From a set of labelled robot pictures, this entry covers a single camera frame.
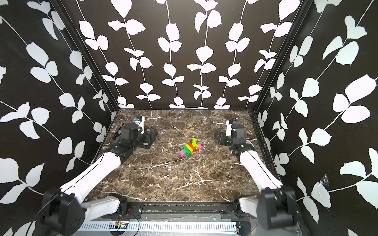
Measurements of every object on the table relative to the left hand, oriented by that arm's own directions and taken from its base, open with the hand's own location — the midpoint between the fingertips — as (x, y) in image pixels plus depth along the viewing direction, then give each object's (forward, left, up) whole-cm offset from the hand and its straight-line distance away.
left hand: (149, 127), depth 82 cm
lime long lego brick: (-2, -27, -19) cm, 33 cm away
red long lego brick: (-3, -25, -19) cm, 31 cm away
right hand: (-2, -41, -4) cm, 41 cm away
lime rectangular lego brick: (-3, -22, -19) cm, 29 cm away
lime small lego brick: (+3, -26, -20) cm, 33 cm away
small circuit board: (-44, +14, -23) cm, 51 cm away
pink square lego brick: (-3, -30, -19) cm, 36 cm away
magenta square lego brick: (-8, -18, -19) cm, 27 cm away
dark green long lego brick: (-6, -21, -18) cm, 29 cm away
